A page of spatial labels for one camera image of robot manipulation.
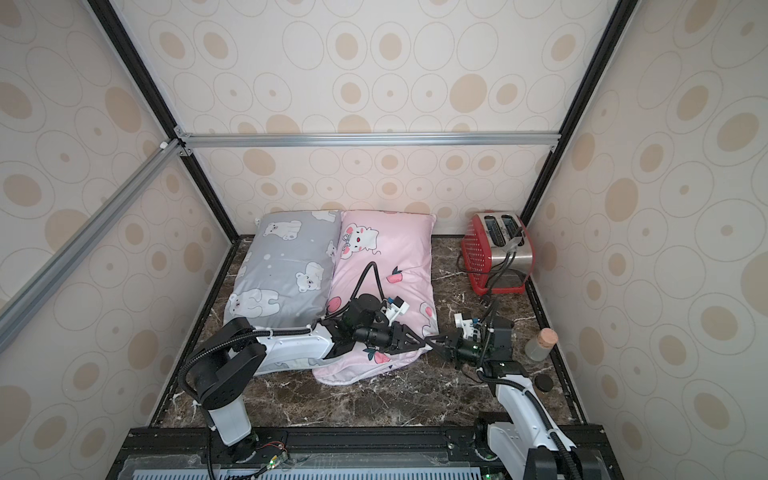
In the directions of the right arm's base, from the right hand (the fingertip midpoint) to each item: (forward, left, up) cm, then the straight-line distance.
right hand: (437, 340), depth 79 cm
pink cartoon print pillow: (+35, +10, -1) cm, 36 cm away
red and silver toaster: (+28, -20, +5) cm, 34 cm away
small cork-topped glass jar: (+2, -29, -7) cm, 30 cm away
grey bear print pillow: (+15, +44, +5) cm, 47 cm away
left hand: (-4, +2, +3) cm, 6 cm away
